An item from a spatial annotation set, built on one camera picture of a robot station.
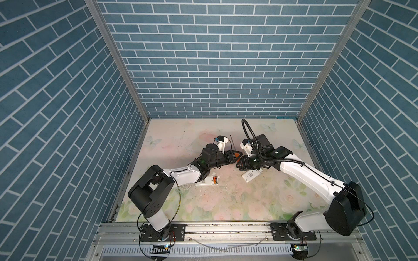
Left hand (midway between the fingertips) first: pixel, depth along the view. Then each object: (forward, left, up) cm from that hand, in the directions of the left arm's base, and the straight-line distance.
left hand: (241, 155), depth 80 cm
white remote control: (-6, +16, -17) cm, 24 cm away
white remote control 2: (-3, -7, -16) cm, 17 cm away
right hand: (-3, +2, -2) cm, 5 cm away
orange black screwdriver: (+1, +2, 0) cm, 3 cm away
